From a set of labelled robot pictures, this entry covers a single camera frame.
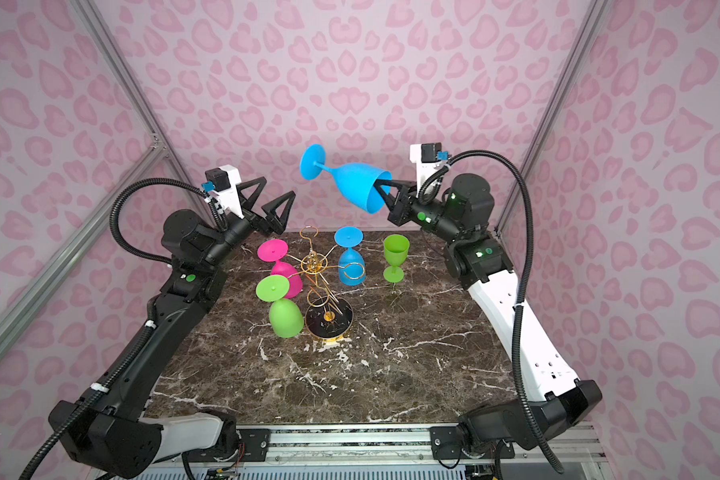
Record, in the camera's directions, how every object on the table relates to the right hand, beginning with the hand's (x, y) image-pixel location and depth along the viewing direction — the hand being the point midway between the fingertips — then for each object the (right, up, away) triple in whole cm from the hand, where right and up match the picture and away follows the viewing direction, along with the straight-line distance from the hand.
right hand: (376, 183), depth 57 cm
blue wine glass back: (-6, -17, +25) cm, 31 cm away
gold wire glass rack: (-15, -33, +38) cm, 52 cm away
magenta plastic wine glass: (-25, -13, +18) cm, 33 cm away
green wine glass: (-22, -29, +16) cm, 40 cm away
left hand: (-20, +1, +3) cm, 20 cm away
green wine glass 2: (+7, -13, +37) cm, 40 cm away
